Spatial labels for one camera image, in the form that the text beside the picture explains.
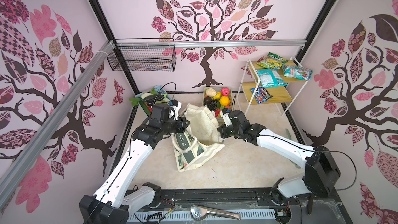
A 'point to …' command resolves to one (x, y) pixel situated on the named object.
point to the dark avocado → (208, 100)
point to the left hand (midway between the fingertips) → (189, 125)
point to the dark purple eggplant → (152, 99)
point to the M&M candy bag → (261, 95)
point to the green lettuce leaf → (134, 100)
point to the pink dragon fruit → (225, 91)
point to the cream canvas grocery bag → (202, 139)
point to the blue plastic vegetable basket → (156, 89)
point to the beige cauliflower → (210, 92)
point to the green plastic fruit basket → (217, 99)
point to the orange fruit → (224, 100)
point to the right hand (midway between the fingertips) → (218, 126)
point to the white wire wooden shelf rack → (282, 95)
